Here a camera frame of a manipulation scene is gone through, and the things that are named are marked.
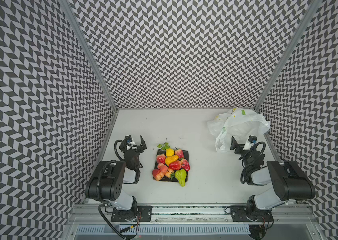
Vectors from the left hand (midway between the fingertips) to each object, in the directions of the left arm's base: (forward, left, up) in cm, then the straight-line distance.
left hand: (134, 137), depth 89 cm
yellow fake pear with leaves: (-2, -19, -7) cm, 20 cm away
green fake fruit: (-21, -28, -5) cm, 35 cm away
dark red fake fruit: (-17, -25, -3) cm, 30 cm away
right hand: (-2, -63, -1) cm, 63 cm away
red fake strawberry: (-21, -15, -6) cm, 26 cm away
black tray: (-16, -17, -5) cm, 24 cm away
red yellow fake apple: (-15, -31, -6) cm, 35 cm away
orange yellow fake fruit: (-13, -21, -4) cm, 25 cm away
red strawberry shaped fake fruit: (-8, -28, -6) cm, 30 cm away
